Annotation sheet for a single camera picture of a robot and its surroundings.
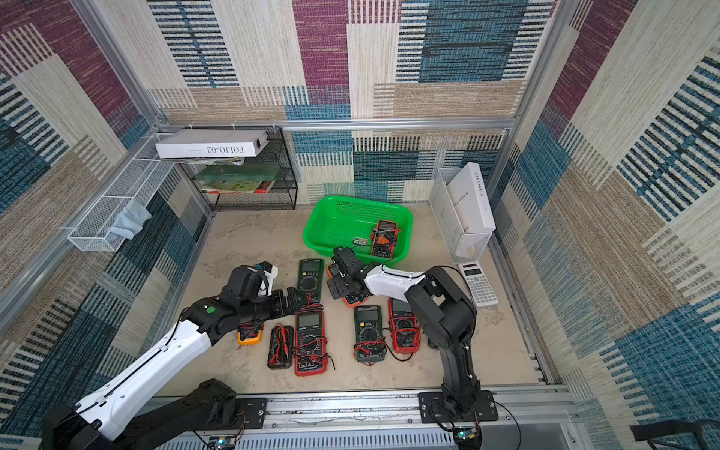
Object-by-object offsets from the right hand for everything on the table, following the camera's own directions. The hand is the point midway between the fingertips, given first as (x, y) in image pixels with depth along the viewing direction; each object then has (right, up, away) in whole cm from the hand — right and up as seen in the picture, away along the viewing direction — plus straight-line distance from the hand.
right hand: (344, 279), depth 96 cm
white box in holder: (+43, +28, 0) cm, 51 cm away
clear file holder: (+41, +11, 0) cm, 42 cm away
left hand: (-12, -3, -18) cm, 22 cm away
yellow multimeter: (-27, -13, -13) cm, 33 cm away
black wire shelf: (-30, +34, +7) cm, 46 cm away
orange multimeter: (+14, +13, +8) cm, 21 cm away
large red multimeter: (-9, -16, -15) cm, 24 cm away
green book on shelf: (-36, +34, -3) cm, 49 cm away
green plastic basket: (-6, +20, +19) cm, 28 cm away
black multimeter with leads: (-17, -17, -15) cm, 29 cm away
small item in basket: (+5, +13, +12) cm, 18 cm away
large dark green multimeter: (-11, 0, 0) cm, 11 cm away
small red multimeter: (+18, -11, -13) cm, 25 cm away
